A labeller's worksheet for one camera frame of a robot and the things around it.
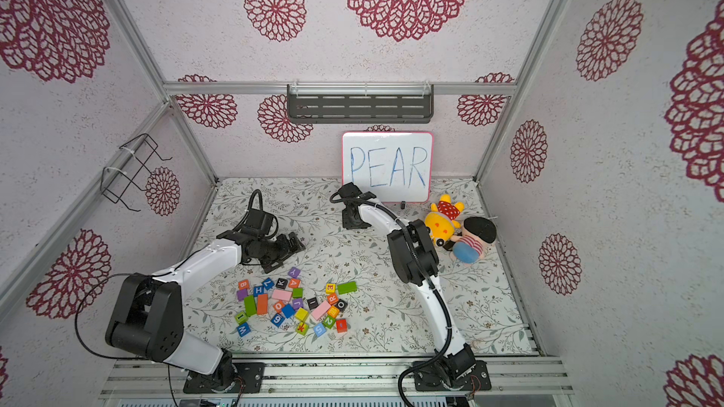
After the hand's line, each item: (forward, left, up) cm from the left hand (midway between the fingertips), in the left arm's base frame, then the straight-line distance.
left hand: (296, 254), depth 90 cm
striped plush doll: (+8, -59, -1) cm, 60 cm away
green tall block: (-14, +13, -6) cm, 20 cm away
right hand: (+18, -17, -6) cm, 26 cm away
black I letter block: (-14, -6, -6) cm, 16 cm away
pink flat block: (-11, +4, -7) cm, 13 cm away
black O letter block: (-14, -15, -6) cm, 21 cm away
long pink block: (-15, -8, -6) cm, 19 cm away
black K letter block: (-7, +5, -6) cm, 10 cm away
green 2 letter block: (-19, -11, -6) cm, 23 cm away
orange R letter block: (-12, -12, -6) cm, 18 cm away
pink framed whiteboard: (+34, -33, +5) cm, 48 cm away
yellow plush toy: (+14, -49, -1) cm, 51 cm away
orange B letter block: (-16, -12, -6) cm, 21 cm away
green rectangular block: (-8, -16, -7) cm, 19 cm away
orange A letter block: (-7, +1, -6) cm, 9 cm away
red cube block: (-20, -15, -5) cm, 26 cm away
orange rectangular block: (-14, +10, -7) cm, 18 cm away
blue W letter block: (-21, +14, -6) cm, 26 cm away
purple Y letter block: (-3, +2, -6) cm, 7 cm away
